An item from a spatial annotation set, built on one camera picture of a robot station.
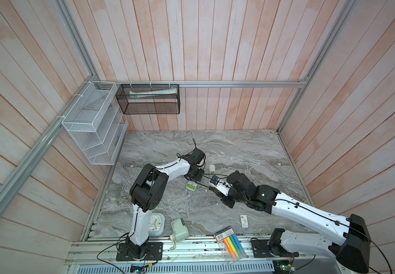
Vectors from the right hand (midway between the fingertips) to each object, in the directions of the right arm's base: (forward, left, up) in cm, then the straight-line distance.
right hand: (218, 190), depth 78 cm
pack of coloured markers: (-20, -5, -12) cm, 24 cm away
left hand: (+13, +11, -13) cm, 21 cm away
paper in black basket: (+45, +39, +23) cm, 64 cm away
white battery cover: (+21, +1, -13) cm, 24 cm away
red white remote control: (+8, +13, -12) cm, 20 cm away
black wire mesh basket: (+54, +41, +12) cm, 69 cm away
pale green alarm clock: (-14, +29, -10) cm, 34 cm away
